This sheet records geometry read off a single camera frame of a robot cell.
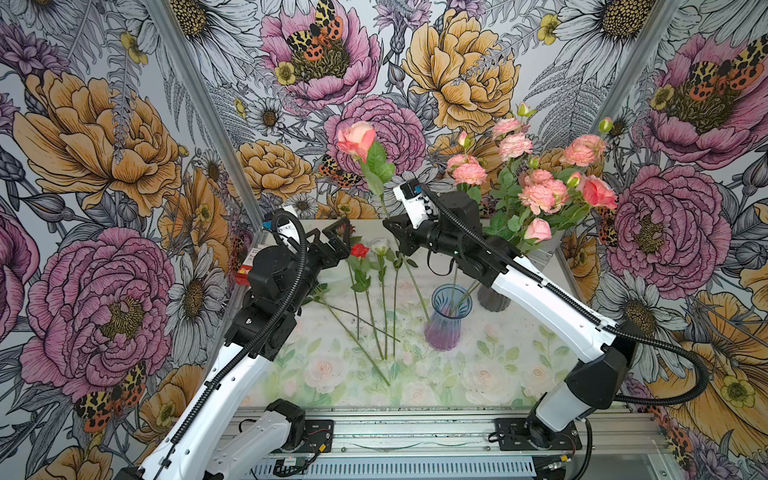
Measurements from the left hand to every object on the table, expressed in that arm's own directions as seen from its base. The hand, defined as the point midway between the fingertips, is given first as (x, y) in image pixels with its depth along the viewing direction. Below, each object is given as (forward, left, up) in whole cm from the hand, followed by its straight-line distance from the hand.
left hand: (336, 234), depth 65 cm
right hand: (+3, -10, -2) cm, 11 cm away
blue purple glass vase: (-4, -27, -22) cm, 35 cm away
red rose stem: (+19, -2, -36) cm, 41 cm away
